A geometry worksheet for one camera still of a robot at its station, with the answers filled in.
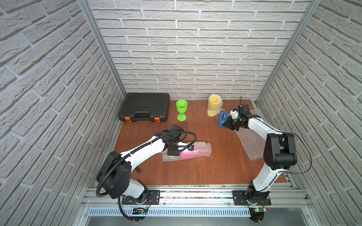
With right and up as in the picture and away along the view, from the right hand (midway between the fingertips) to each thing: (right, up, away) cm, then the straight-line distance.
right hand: (224, 124), depth 95 cm
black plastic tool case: (-59, +13, +11) cm, 61 cm away
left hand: (-31, -12, -9) cm, 35 cm away
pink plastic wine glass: (-26, -17, -13) cm, 34 cm away
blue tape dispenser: (+1, +4, +8) cm, 9 cm away
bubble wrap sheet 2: (-18, -14, -14) cm, 27 cm away
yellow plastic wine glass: (-5, +16, +7) cm, 19 cm away
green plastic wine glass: (-30, +12, +1) cm, 33 cm away
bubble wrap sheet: (+1, +11, +12) cm, 16 cm away
